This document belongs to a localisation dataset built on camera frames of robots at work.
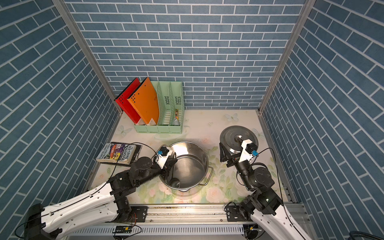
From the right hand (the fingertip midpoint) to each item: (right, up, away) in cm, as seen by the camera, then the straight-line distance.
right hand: (231, 142), depth 64 cm
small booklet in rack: (-31, +9, +48) cm, 58 cm away
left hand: (-23, -10, +8) cm, 26 cm away
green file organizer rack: (-35, +28, +47) cm, 66 cm away
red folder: (-58, +19, +24) cm, 66 cm away
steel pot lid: (+9, -2, +39) cm, 40 cm away
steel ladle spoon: (-27, -24, +17) cm, 40 cm away
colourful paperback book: (-68, -10, +28) cm, 74 cm away
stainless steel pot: (-19, -19, +23) cm, 35 cm away
